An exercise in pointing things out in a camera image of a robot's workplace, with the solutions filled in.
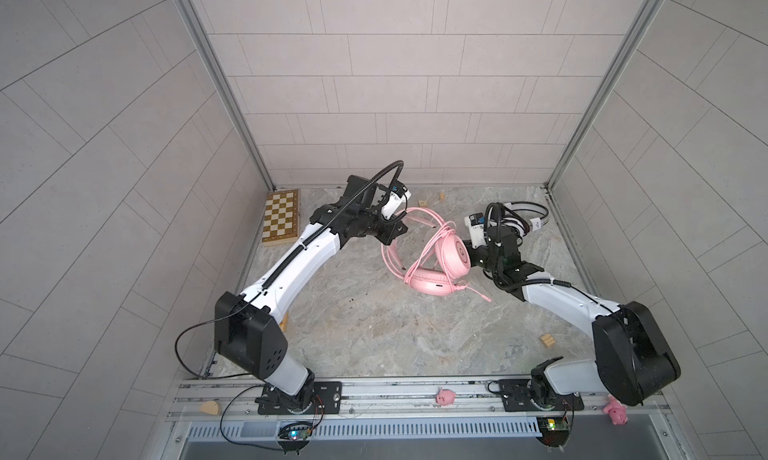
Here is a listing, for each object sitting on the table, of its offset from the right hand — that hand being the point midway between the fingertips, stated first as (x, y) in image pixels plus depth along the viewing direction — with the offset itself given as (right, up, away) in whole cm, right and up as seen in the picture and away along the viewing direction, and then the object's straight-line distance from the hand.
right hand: (453, 243), depth 87 cm
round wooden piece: (-60, -36, -18) cm, 72 cm away
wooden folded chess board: (-57, +7, +17) cm, 60 cm away
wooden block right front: (+24, -25, -8) cm, 35 cm away
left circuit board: (-39, -39, -22) cm, 59 cm away
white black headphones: (+24, +5, +9) cm, 26 cm away
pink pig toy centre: (-5, -35, -17) cm, 39 cm away
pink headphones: (-6, 0, -26) cm, 27 cm away
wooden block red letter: (+1, +15, +26) cm, 30 cm away
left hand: (-13, +6, -11) cm, 18 cm away
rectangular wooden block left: (-48, -22, -5) cm, 53 cm away
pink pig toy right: (+34, -36, -19) cm, 53 cm away
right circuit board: (+20, -41, -19) cm, 49 cm away
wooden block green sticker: (-7, +12, +25) cm, 29 cm away
